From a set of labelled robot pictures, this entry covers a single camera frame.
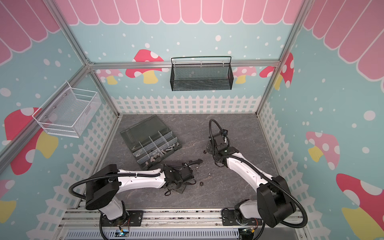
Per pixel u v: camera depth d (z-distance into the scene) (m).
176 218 0.76
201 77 0.92
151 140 1.00
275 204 0.42
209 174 0.89
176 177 0.64
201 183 0.85
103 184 0.49
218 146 0.66
